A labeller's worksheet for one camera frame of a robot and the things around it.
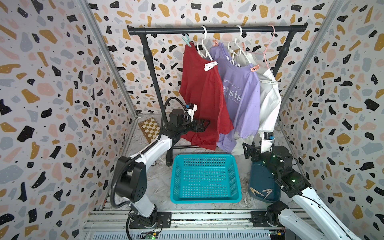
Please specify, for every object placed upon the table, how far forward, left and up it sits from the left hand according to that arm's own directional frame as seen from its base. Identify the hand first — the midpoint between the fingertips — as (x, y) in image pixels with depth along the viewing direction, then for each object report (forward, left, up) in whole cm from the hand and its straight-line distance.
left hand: (206, 120), depth 82 cm
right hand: (-15, -22, -1) cm, 27 cm away
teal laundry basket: (-22, +1, -27) cm, 35 cm away
